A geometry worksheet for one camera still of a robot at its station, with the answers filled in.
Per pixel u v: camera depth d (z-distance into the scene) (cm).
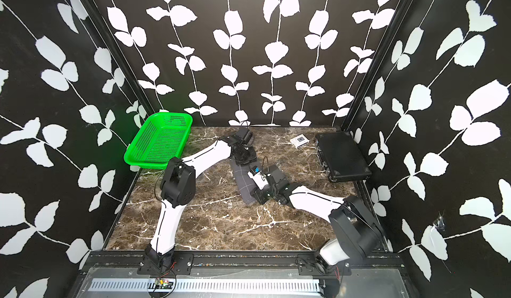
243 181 93
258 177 78
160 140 115
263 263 75
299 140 113
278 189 67
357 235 43
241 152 82
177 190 57
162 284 70
